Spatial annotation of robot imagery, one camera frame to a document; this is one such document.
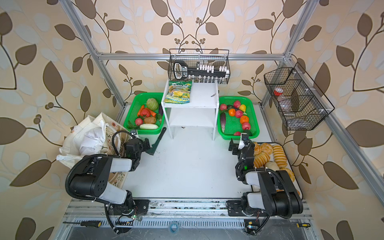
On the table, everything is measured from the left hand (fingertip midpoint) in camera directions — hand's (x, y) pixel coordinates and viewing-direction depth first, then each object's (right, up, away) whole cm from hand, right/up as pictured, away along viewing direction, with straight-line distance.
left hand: (138, 138), depth 94 cm
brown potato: (+4, +12, +11) cm, 17 cm away
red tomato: (-1, +18, +14) cm, 23 cm away
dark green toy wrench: (+9, -7, 0) cm, 11 cm away
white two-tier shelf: (+40, +17, -1) cm, 43 cm away
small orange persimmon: (+63, +18, +15) cm, 67 cm away
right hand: (+64, -1, -5) cm, 64 cm away
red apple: (+70, +8, +6) cm, 71 cm away
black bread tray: (+85, -10, -3) cm, 85 cm away
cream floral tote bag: (-6, +2, -15) cm, 16 cm away
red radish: (-5, +11, +11) cm, 16 cm away
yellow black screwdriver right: (+89, -37, -25) cm, 100 cm away
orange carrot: (-5, +17, +16) cm, 24 cm away
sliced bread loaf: (+87, -10, -5) cm, 88 cm away
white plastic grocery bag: (-17, +2, -17) cm, 24 cm away
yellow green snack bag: (+28, +27, -17) cm, 42 cm away
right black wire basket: (+89, +19, -21) cm, 94 cm away
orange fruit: (+71, +12, +11) cm, 73 cm away
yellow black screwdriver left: (-13, -37, -25) cm, 46 cm away
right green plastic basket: (+60, +7, +12) cm, 62 cm away
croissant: (+80, -5, -3) cm, 80 cm away
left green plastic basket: (-7, +27, +19) cm, 34 cm away
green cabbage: (+4, +24, +15) cm, 28 cm away
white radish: (+3, +8, +10) cm, 13 cm away
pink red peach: (+68, +17, +15) cm, 72 cm away
